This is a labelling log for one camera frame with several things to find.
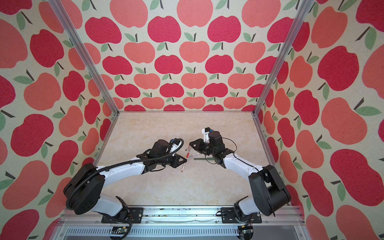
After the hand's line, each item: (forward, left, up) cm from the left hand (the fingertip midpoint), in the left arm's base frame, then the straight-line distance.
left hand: (188, 162), depth 82 cm
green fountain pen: (+8, -12, -11) cm, 18 cm away
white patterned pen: (+7, 0, +3) cm, 7 cm away
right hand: (+10, -3, +4) cm, 11 cm away
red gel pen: (-1, +2, -2) cm, 3 cm away
